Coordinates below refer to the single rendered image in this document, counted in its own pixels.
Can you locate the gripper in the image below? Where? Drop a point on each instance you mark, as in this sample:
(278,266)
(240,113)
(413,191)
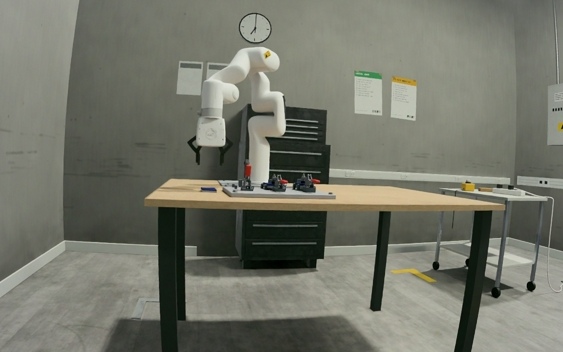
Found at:
(210,133)

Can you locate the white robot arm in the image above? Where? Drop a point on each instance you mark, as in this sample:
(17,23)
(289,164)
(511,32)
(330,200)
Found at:
(219,89)

